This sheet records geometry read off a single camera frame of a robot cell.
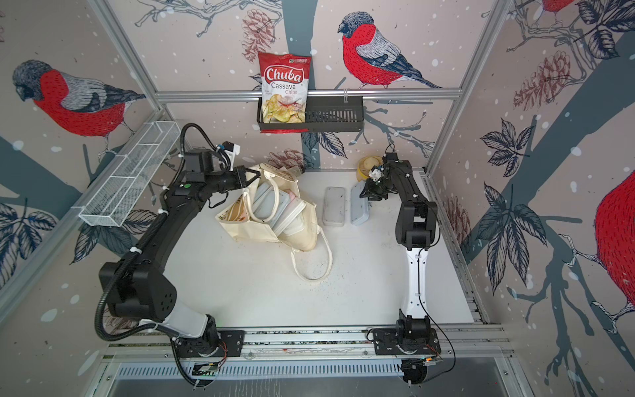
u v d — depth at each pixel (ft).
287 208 3.08
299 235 3.12
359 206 3.28
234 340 2.43
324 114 3.51
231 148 2.39
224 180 2.25
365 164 3.86
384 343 2.39
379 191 3.02
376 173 3.28
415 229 2.11
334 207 3.42
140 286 1.40
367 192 3.07
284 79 2.74
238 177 2.29
